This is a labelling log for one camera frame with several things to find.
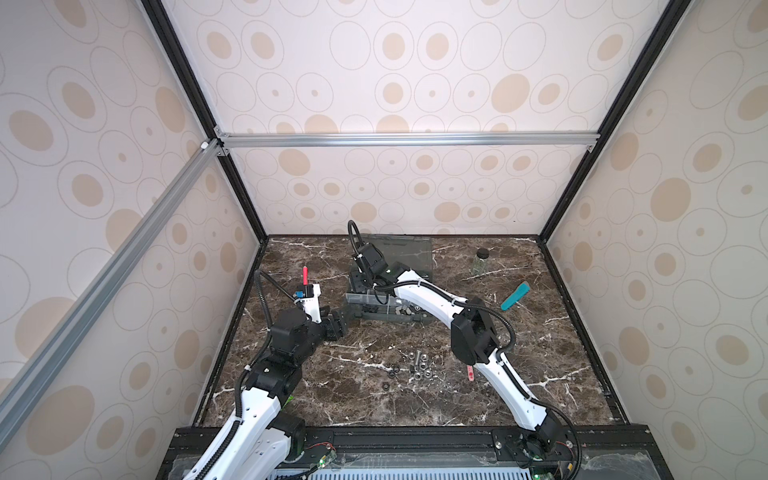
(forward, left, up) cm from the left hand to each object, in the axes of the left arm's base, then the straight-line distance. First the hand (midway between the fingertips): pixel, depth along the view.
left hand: (349, 305), depth 75 cm
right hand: (+19, 0, -14) cm, 24 cm away
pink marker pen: (+25, +21, -22) cm, 39 cm away
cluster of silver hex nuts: (-8, -19, -21) cm, 30 cm away
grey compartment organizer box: (+37, -18, -23) cm, 47 cm away
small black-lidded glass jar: (+26, -42, -16) cm, 52 cm away
